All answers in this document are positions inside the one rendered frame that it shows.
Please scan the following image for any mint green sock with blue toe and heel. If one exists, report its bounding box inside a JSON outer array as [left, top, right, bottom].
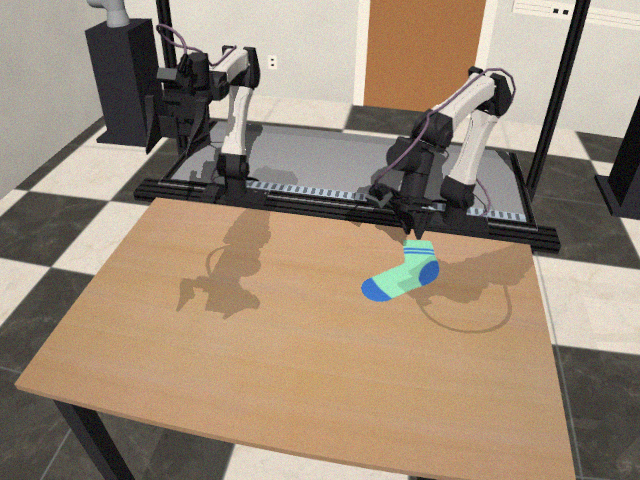
[[361, 240, 439, 302]]

